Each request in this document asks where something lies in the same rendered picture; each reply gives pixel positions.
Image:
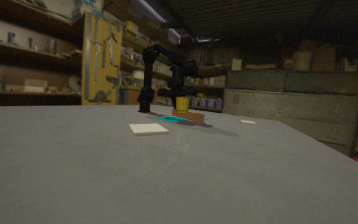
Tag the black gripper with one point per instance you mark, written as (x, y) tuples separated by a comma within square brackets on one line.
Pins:
[(181, 93)]

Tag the yellow cup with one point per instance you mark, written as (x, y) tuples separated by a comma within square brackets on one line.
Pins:
[(182, 104)]

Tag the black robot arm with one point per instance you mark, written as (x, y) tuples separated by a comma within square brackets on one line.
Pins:
[(183, 68)]

